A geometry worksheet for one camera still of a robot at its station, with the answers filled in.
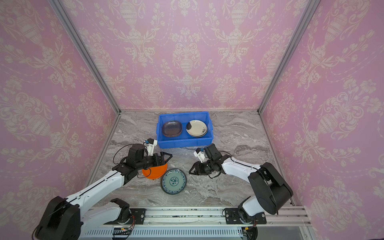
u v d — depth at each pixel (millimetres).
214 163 674
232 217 729
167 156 775
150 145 763
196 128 1058
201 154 816
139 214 745
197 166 763
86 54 872
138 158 651
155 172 741
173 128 1089
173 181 853
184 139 1068
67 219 398
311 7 690
